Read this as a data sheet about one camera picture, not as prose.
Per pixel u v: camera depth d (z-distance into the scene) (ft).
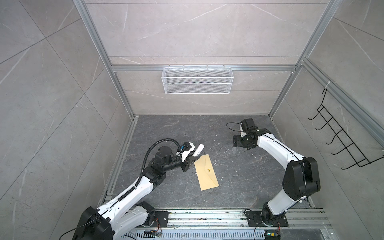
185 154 2.02
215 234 2.30
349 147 2.07
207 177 2.90
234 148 3.28
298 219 2.46
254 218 2.39
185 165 2.12
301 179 1.49
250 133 2.14
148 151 1.74
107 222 1.31
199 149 2.25
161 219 2.42
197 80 3.31
